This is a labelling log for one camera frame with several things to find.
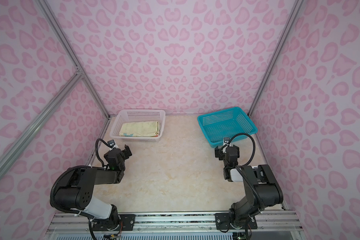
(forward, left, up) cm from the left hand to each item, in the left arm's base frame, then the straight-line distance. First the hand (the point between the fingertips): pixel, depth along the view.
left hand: (122, 145), depth 93 cm
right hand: (0, -64, 0) cm, 64 cm away
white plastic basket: (+29, +5, -3) cm, 30 cm away
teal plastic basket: (+26, -72, -11) cm, 78 cm away
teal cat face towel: (+15, -13, -2) cm, 20 cm away
